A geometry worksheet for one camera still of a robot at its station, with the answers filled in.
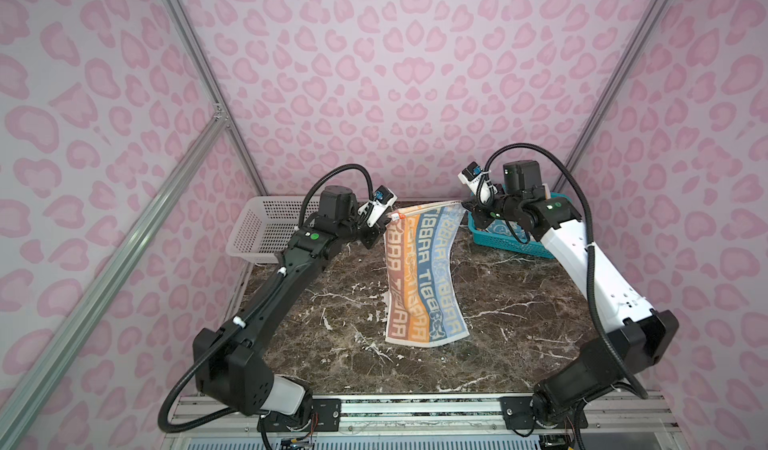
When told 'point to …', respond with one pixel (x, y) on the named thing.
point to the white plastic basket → (265, 225)
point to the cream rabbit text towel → (426, 295)
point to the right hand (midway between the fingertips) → (470, 197)
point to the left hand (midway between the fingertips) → (386, 211)
